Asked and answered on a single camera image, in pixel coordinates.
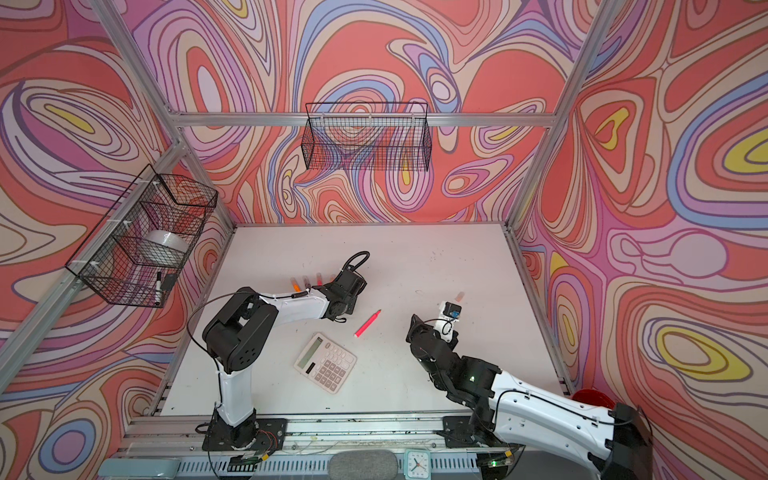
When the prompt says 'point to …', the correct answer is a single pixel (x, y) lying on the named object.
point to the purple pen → (306, 283)
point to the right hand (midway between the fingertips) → (425, 326)
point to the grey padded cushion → (363, 465)
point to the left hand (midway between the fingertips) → (347, 295)
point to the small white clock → (417, 464)
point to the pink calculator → (325, 362)
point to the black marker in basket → (158, 289)
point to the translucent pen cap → (460, 296)
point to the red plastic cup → (594, 397)
